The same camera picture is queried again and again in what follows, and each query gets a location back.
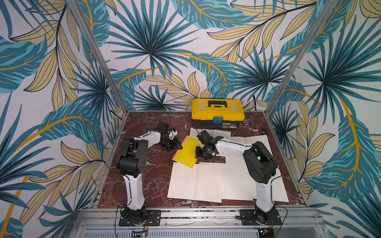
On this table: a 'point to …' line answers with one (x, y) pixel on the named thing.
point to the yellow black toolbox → (217, 113)
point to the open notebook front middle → (237, 183)
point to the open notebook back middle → (194, 132)
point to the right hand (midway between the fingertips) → (195, 156)
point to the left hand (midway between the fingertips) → (180, 149)
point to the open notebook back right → (251, 140)
